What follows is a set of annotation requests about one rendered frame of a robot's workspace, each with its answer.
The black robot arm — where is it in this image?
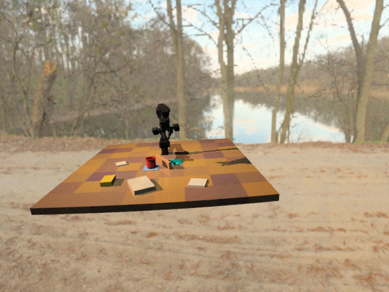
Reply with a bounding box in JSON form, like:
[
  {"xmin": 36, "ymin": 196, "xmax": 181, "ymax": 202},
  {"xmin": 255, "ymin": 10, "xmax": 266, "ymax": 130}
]
[{"xmin": 156, "ymin": 104, "xmax": 170, "ymax": 155}]

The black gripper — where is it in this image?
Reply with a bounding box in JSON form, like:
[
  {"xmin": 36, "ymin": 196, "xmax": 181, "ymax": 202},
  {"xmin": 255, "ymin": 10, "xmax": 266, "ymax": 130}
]
[{"xmin": 152, "ymin": 122, "xmax": 180, "ymax": 140}]

